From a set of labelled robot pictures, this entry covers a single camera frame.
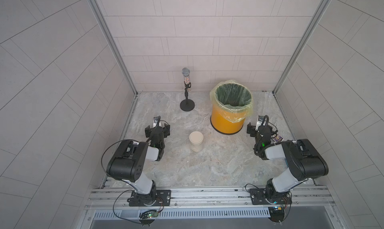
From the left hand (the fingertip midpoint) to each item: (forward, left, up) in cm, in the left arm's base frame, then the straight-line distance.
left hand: (159, 122), depth 94 cm
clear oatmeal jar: (-16, -24, -1) cm, 29 cm away
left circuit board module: (-48, -3, -2) cm, 48 cm away
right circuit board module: (-47, -61, -4) cm, 77 cm away
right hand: (+1, -62, +1) cm, 62 cm away
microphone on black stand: (+18, -16, -4) cm, 25 cm away
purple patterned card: (-10, -74, -2) cm, 75 cm away
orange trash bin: (0, -40, -3) cm, 40 cm away
